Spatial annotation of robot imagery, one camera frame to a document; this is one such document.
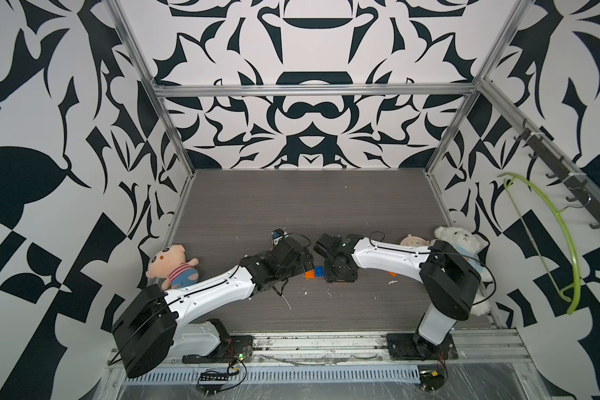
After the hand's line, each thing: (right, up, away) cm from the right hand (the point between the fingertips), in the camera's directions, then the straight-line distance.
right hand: (332, 274), depth 88 cm
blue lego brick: (-4, +1, -1) cm, 5 cm away
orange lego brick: (-8, 0, -1) cm, 8 cm away
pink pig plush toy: (-54, +5, -5) cm, 54 cm away
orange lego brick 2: (+10, +10, -32) cm, 35 cm away
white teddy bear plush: (+46, +9, -1) cm, 47 cm away
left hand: (-10, +8, -5) cm, 13 cm away
